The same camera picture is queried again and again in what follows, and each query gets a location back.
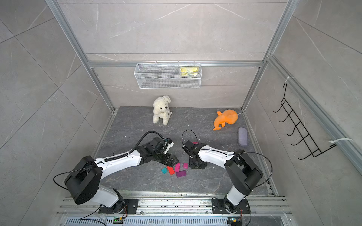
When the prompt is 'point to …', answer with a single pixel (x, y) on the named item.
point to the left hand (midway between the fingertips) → (174, 157)
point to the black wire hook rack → (315, 151)
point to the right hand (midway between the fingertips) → (196, 165)
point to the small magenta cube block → (185, 165)
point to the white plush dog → (161, 109)
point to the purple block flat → (181, 173)
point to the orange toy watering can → (229, 116)
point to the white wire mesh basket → (168, 76)
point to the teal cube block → (164, 170)
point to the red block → (170, 170)
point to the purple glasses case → (242, 136)
